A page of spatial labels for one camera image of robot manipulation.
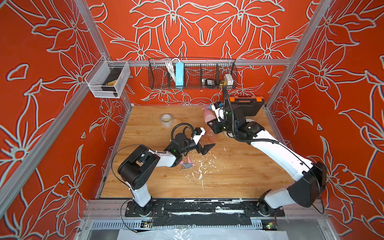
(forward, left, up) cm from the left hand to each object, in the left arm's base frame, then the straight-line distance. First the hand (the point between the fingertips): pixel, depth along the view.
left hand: (210, 137), depth 81 cm
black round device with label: (+35, +1, +12) cm, 37 cm away
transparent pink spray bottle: (-3, +1, +5) cm, 6 cm away
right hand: (+3, +3, +10) cm, 11 cm away
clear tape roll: (+24, +31, -15) cm, 42 cm away
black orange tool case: (+29, -26, -2) cm, 39 cm away
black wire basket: (+40, +9, +16) cm, 43 cm away
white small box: (+34, -11, +15) cm, 39 cm away
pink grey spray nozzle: (-10, +11, -16) cm, 22 cm away
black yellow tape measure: (+34, -7, +12) cm, 37 cm away
